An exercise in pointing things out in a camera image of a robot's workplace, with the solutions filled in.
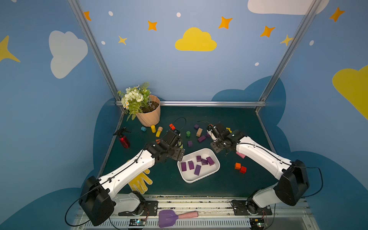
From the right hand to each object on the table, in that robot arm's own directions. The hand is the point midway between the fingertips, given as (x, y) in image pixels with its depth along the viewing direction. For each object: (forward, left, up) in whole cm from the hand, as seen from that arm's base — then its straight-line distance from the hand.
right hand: (219, 141), depth 85 cm
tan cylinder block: (+18, +41, -14) cm, 47 cm away
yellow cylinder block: (+14, +45, -10) cm, 48 cm away
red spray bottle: (+1, +61, -4) cm, 61 cm away
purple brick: (-11, +21, -12) cm, 26 cm away
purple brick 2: (-10, +16, -12) cm, 23 cm away
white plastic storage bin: (-10, +11, -14) cm, 20 cm away
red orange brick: (+19, +31, -13) cm, 39 cm away
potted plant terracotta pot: (+16, +50, +15) cm, 55 cm away
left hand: (-7, +24, +1) cm, 25 cm away
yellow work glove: (-24, +46, -12) cm, 53 cm away
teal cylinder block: (+15, +53, -11) cm, 56 cm away
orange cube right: (-9, -13, -12) cm, 20 cm away
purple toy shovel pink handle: (-39, +27, -13) cm, 49 cm away
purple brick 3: (-13, +12, -14) cm, 22 cm away
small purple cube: (-6, +11, -12) cm, 17 cm away
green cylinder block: (+13, +19, -12) cm, 26 cm away
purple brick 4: (+10, +9, -13) cm, 19 cm away
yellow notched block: (+20, -12, -13) cm, 26 cm away
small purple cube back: (+21, +13, -13) cm, 28 cm away
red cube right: (-11, -16, -12) cm, 23 cm away
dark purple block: (-7, +8, -14) cm, 18 cm away
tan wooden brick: (+15, +11, -12) cm, 22 cm away
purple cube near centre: (+5, +17, -12) cm, 22 cm away
